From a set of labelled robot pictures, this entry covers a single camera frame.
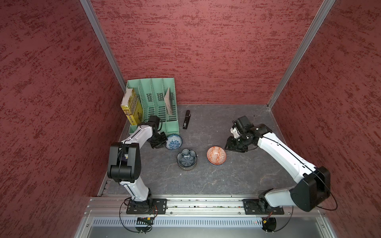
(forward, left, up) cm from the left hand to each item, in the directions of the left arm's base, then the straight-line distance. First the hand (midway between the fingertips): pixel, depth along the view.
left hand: (164, 146), depth 91 cm
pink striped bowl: (-15, -15, +2) cm, 22 cm away
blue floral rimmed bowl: (+5, -5, -4) cm, 8 cm away
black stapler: (+26, -13, -3) cm, 29 cm away
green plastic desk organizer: (+41, +11, +4) cm, 43 cm away
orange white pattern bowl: (-5, -32, -2) cm, 33 cm away
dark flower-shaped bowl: (-8, -15, +1) cm, 17 cm away
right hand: (-8, -38, +10) cm, 39 cm away
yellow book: (+20, +21, +15) cm, 33 cm away
